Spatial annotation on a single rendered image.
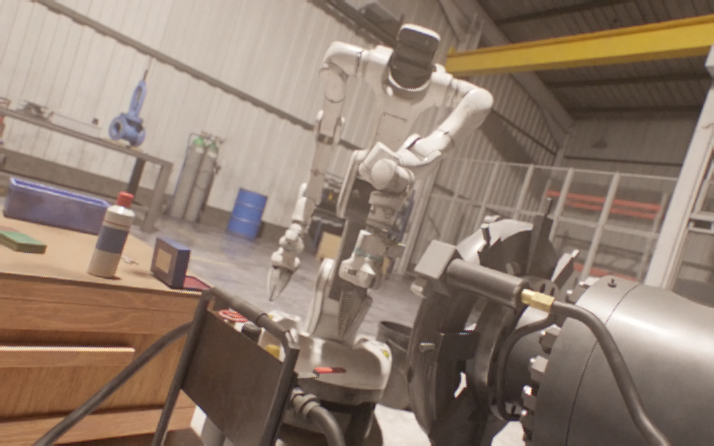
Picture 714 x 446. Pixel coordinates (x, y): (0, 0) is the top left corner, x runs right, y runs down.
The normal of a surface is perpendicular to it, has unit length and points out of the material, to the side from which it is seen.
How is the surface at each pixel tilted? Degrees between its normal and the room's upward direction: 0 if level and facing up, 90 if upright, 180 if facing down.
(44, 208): 90
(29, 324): 90
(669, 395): 78
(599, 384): 84
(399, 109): 125
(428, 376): 106
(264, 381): 90
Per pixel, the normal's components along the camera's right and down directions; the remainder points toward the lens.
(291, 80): 0.62, 0.20
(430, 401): -0.22, 0.40
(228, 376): -0.65, -0.21
